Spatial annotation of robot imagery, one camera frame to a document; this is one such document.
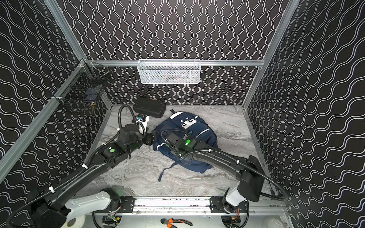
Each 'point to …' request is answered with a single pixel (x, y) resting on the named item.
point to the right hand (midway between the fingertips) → (177, 150)
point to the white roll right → (274, 223)
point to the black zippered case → (150, 107)
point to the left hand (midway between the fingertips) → (153, 127)
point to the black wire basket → (84, 84)
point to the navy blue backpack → (191, 128)
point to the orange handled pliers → (169, 222)
